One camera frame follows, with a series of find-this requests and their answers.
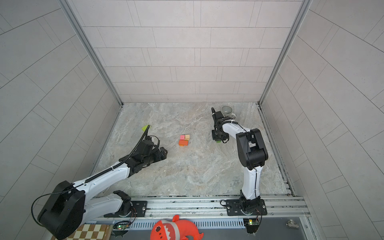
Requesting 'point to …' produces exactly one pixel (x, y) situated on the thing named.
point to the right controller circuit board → (252, 225)
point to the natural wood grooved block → (187, 137)
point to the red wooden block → (181, 143)
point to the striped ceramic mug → (227, 112)
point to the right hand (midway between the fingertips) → (217, 137)
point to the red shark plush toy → (174, 229)
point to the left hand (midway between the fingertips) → (167, 151)
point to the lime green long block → (144, 127)
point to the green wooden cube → (218, 141)
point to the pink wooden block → (182, 137)
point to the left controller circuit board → (121, 230)
